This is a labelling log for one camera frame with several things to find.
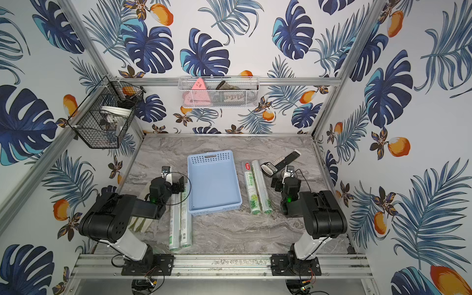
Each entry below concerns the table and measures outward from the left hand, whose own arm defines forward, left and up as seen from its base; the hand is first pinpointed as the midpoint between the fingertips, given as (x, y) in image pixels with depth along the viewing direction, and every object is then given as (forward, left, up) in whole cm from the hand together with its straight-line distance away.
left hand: (173, 174), depth 94 cm
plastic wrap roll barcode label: (-21, -10, -4) cm, 23 cm away
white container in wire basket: (+16, +28, +22) cm, 39 cm away
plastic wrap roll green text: (-27, -8, -3) cm, 29 cm away
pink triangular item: (+28, -12, +28) cm, 41 cm away
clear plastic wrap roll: (-6, -47, -4) cm, 47 cm away
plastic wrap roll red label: (-7, -41, -2) cm, 42 cm away
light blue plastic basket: (0, -20, -9) cm, 22 cm away
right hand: (+5, -59, -1) cm, 59 cm away
